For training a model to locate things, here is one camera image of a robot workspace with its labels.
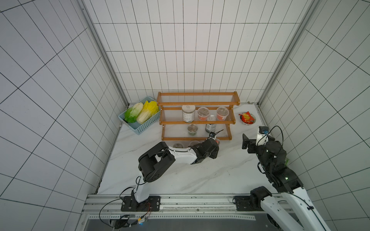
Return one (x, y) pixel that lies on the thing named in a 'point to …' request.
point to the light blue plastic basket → (138, 128)
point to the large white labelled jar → (188, 113)
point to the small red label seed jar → (217, 141)
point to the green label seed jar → (192, 129)
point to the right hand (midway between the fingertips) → (247, 133)
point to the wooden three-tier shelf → (196, 116)
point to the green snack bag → (286, 161)
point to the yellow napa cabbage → (148, 110)
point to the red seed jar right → (222, 113)
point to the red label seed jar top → (193, 143)
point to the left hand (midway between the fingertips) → (211, 149)
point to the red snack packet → (246, 118)
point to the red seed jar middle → (203, 112)
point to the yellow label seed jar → (178, 145)
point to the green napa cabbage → (131, 114)
